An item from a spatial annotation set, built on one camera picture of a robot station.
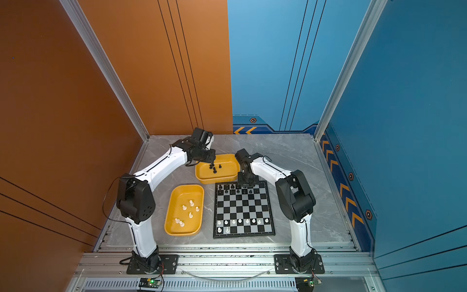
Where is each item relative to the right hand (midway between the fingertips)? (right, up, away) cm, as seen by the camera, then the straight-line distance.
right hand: (243, 185), depth 94 cm
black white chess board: (0, -11, -7) cm, 13 cm away
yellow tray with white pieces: (-28, -12, -8) cm, 31 cm away
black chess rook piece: (-18, +9, +10) cm, 23 cm away
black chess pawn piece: (-13, +9, +11) cm, 19 cm away
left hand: (-15, +16, -2) cm, 22 cm away
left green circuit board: (-38, -34, -23) cm, 56 cm away
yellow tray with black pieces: (-10, +8, +12) cm, 17 cm away
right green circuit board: (+24, -34, -24) cm, 48 cm away
